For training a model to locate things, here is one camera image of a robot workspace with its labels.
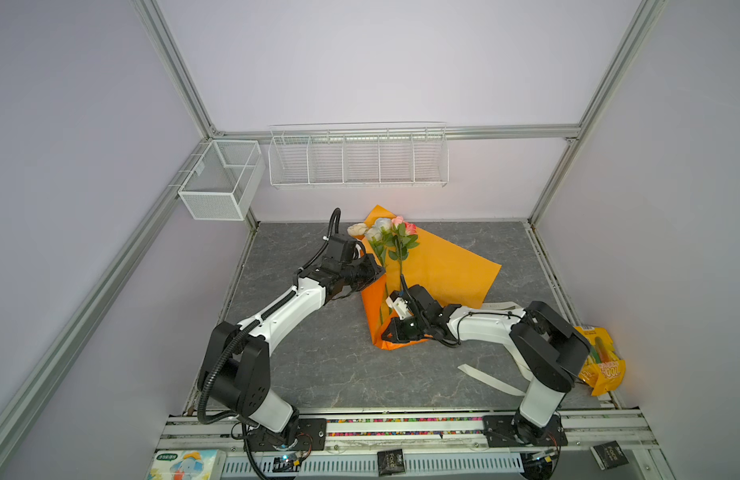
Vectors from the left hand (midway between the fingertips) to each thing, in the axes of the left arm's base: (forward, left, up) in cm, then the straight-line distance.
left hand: (388, 272), depth 83 cm
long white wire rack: (+41, +7, +11) cm, 43 cm away
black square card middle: (-42, +3, -16) cm, 45 cm away
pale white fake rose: (+28, +3, -15) cm, 32 cm away
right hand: (-13, +3, -15) cm, 20 cm away
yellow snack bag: (-26, -56, -14) cm, 63 cm away
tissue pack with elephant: (-40, +48, -12) cm, 64 cm away
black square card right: (-44, -49, -16) cm, 68 cm away
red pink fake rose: (+24, -7, -14) cm, 29 cm away
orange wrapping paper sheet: (+20, -10, -20) cm, 30 cm away
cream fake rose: (+30, +9, -14) cm, 34 cm away
